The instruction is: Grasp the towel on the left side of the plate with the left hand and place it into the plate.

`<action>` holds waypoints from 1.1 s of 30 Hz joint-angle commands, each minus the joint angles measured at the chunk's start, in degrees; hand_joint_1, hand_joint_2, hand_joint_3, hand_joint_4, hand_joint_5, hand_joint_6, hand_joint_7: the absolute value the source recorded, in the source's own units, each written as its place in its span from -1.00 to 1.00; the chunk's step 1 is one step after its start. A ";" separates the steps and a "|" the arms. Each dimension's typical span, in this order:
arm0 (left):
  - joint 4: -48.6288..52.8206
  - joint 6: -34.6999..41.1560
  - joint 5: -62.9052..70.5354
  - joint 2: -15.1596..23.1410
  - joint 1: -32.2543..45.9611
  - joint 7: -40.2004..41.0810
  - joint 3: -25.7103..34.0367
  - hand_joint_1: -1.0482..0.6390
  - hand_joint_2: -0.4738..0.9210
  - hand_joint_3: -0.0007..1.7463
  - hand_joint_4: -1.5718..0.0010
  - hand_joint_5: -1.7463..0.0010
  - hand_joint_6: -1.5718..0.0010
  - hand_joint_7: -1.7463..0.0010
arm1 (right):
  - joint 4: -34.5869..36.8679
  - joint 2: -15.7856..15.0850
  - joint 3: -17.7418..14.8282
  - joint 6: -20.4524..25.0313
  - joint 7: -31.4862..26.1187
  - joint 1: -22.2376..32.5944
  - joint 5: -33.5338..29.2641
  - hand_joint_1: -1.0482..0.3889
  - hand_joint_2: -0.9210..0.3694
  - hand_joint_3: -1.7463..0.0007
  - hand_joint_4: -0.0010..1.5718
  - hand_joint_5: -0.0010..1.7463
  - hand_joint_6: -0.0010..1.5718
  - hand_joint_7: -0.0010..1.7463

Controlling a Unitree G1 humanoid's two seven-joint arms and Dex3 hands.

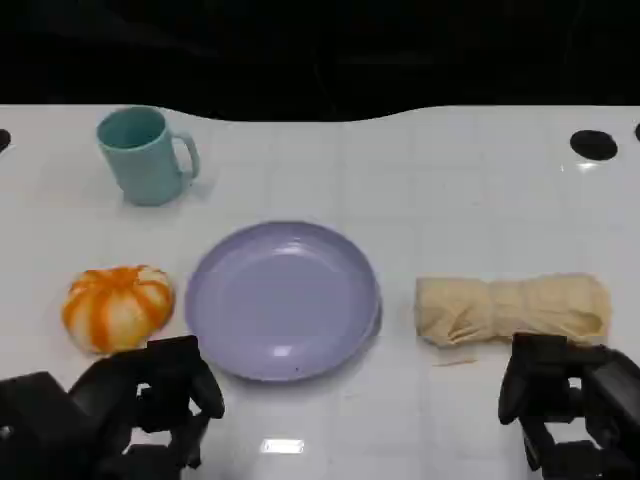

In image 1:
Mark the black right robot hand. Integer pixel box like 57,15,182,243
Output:
497,332,640,480

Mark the orange and white bread roll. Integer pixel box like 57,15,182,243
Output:
61,264,176,356

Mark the black backdrop cloth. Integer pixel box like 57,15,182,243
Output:
0,0,640,122

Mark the lilac plate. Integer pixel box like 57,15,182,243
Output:
184,219,384,384

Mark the pale green mug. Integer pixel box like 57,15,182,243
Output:
95,105,201,207

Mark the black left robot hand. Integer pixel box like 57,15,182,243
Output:
0,334,226,480

